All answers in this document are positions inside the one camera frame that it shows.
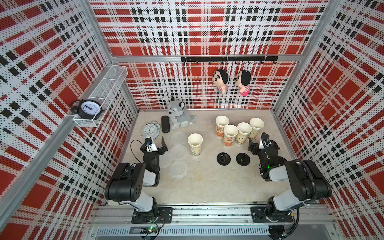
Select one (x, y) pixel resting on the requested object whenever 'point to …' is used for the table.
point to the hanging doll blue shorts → (220, 78)
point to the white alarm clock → (151, 130)
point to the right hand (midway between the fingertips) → (259, 138)
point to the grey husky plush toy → (178, 117)
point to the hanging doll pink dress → (243, 80)
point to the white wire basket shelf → (104, 93)
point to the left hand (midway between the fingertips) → (158, 138)
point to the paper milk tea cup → (195, 141)
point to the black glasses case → (165, 124)
